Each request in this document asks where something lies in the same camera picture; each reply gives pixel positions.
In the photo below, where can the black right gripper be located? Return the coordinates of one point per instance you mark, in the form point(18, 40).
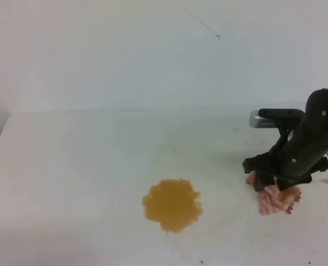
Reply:
point(267, 172)

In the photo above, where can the pink white striped rag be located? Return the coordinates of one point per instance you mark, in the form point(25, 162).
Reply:
point(272, 200)

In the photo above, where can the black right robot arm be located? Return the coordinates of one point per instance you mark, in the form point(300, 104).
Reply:
point(299, 151)

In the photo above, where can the large brown coffee stain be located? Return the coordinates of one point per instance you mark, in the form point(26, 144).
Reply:
point(173, 204)

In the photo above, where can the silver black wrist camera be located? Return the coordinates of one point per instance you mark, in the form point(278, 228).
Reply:
point(285, 120)

